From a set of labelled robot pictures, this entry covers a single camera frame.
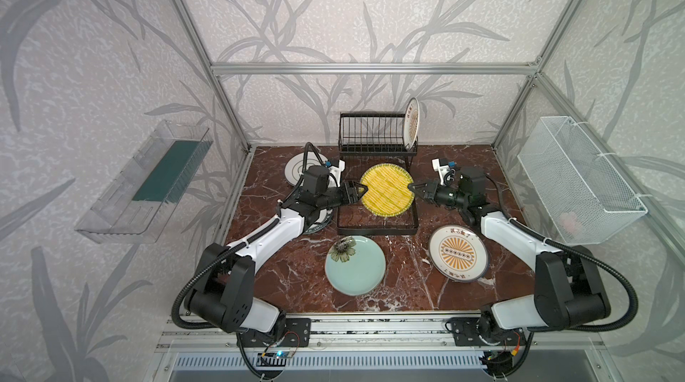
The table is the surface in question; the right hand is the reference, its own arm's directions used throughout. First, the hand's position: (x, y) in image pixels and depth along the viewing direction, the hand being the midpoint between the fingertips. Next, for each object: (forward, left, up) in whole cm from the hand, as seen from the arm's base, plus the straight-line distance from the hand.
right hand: (408, 186), depth 82 cm
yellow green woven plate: (-1, +6, -2) cm, 7 cm away
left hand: (-1, +14, -1) cm, 14 cm away
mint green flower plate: (-17, +17, -21) cm, 32 cm away
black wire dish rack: (+30, +10, -17) cm, 36 cm away
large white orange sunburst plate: (-14, -18, -20) cm, 30 cm away
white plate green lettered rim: (0, +29, -20) cm, 35 cm away
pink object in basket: (-13, -44, 0) cm, 45 cm away
